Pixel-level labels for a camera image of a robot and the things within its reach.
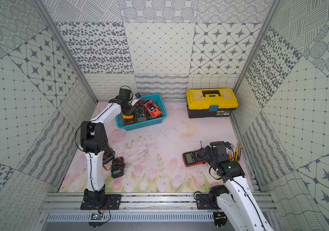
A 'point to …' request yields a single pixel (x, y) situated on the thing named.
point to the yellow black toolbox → (208, 103)
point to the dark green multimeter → (140, 114)
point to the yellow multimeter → (127, 117)
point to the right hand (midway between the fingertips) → (208, 157)
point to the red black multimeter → (130, 121)
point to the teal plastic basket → (120, 121)
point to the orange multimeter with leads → (153, 109)
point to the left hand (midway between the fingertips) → (128, 105)
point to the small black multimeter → (117, 168)
